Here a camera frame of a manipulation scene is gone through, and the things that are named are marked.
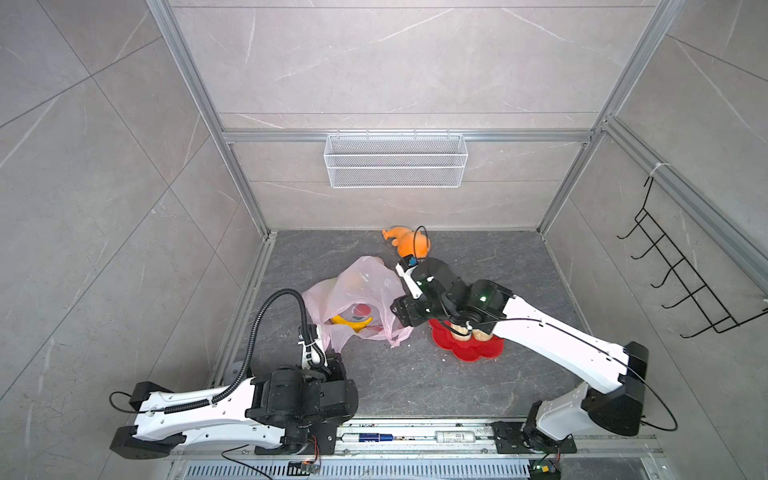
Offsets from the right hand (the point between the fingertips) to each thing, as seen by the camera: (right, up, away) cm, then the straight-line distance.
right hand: (401, 301), depth 72 cm
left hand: (-14, -12, -3) cm, 18 cm away
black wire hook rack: (+64, -1, -13) cm, 65 cm away
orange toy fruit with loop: (+4, +17, +36) cm, 40 cm away
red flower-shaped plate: (+21, -18, +17) cm, 32 cm away
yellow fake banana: (-13, -11, +20) cm, 27 cm away
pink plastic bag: (-12, -2, +12) cm, 17 cm away
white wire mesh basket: (-1, +44, +28) cm, 52 cm away
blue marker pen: (-7, -34, +1) cm, 35 cm away
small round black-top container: (-43, -19, +3) cm, 47 cm away
